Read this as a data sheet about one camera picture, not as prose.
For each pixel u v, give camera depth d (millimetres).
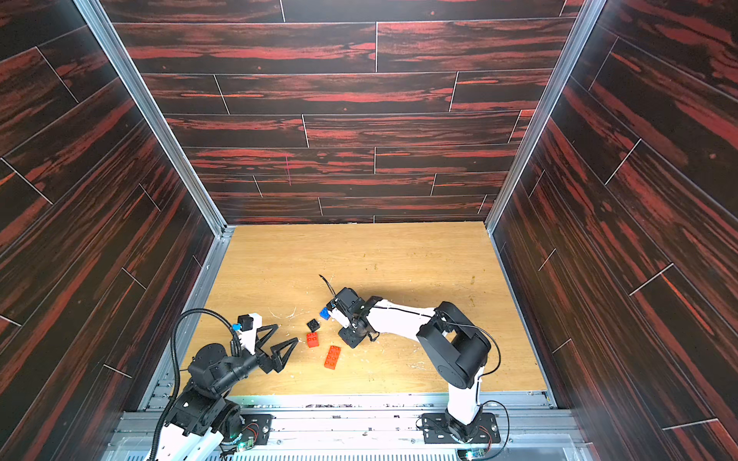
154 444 515
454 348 473
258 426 730
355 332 768
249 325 651
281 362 669
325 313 933
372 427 750
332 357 848
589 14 664
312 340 863
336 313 815
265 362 669
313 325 908
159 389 829
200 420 557
